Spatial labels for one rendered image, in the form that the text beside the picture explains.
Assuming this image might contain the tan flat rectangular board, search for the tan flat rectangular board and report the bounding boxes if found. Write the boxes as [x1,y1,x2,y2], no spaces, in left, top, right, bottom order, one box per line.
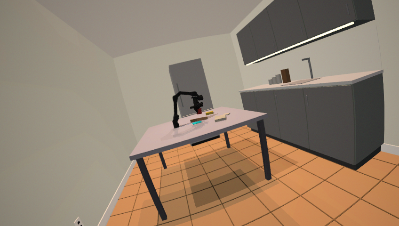
[215,114,226,122]

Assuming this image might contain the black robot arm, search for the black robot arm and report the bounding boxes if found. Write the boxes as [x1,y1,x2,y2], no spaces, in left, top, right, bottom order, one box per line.
[172,91,203,128]

